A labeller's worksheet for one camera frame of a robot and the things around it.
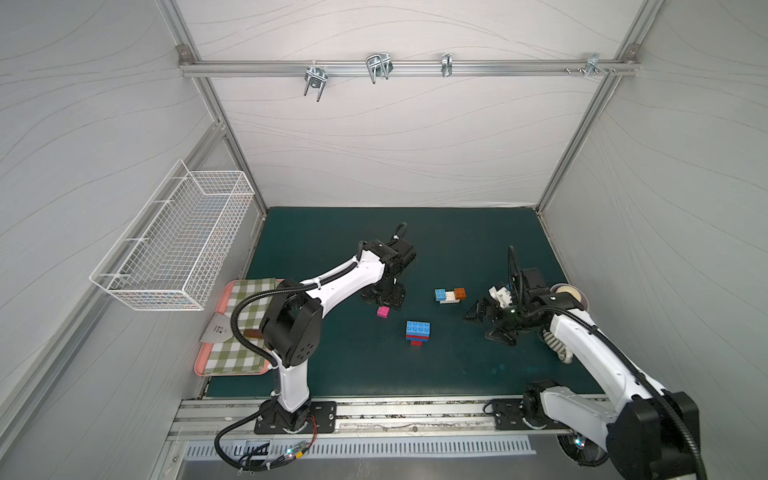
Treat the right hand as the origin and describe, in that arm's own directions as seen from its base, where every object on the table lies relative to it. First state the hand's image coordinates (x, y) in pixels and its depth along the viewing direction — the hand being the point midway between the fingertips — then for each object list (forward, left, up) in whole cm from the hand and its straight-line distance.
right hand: (476, 325), depth 79 cm
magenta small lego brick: (+6, +26, -8) cm, 28 cm away
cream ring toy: (+15, -31, -4) cm, 35 cm away
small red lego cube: (-3, +16, -9) cm, 18 cm away
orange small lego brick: (+13, +2, -6) cm, 15 cm away
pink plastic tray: (-8, +76, -7) cm, 77 cm away
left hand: (+5, +24, -1) cm, 25 cm away
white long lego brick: (+12, +5, -8) cm, 15 cm away
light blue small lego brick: (+13, +8, -7) cm, 16 cm away
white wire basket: (+4, +75, +23) cm, 78 cm away
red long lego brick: (-3, +16, -4) cm, 16 cm away
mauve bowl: (+11, -34, -4) cm, 36 cm away
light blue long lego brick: (-1, +16, -1) cm, 17 cm away
